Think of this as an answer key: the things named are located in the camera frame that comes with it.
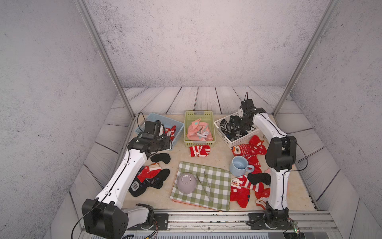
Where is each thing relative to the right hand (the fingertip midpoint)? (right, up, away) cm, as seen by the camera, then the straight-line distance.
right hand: (235, 123), depth 98 cm
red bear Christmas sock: (-44, -6, +6) cm, 44 cm away
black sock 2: (+7, -31, -13) cm, 35 cm away
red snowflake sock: (+10, -18, -1) cm, 20 cm away
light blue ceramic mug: (+1, -26, -7) cm, 27 cm away
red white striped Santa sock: (-1, -35, -15) cm, 38 cm away
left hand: (-39, -10, -18) cm, 45 cm away
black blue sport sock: (+1, -7, +5) cm, 8 cm away
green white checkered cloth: (-16, -35, -13) cm, 41 cm away
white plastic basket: (+1, -13, +1) cm, 13 cm away
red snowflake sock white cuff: (-53, -28, -11) cm, 61 cm away
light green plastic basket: (-18, +5, +17) cm, 25 cm away
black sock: (-46, -21, -2) cm, 51 cm away
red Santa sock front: (+10, -39, -18) cm, 44 cm away
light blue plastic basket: (-46, +2, +13) cm, 47 cm away
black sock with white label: (-58, -36, -16) cm, 70 cm away
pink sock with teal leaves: (-23, -5, +4) cm, 24 cm away
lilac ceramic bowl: (-31, -32, -19) cm, 48 cm away
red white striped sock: (-23, -18, -2) cm, 29 cm away
